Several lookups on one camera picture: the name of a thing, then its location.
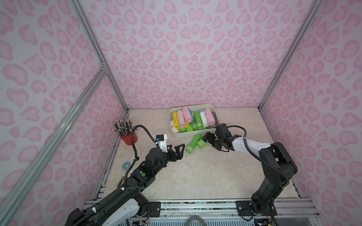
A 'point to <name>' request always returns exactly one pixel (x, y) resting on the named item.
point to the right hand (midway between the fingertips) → (204, 140)
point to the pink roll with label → (210, 119)
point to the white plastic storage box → (193, 108)
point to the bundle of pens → (124, 127)
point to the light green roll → (201, 144)
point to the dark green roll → (183, 129)
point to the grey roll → (216, 118)
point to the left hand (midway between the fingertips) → (182, 147)
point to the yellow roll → (175, 116)
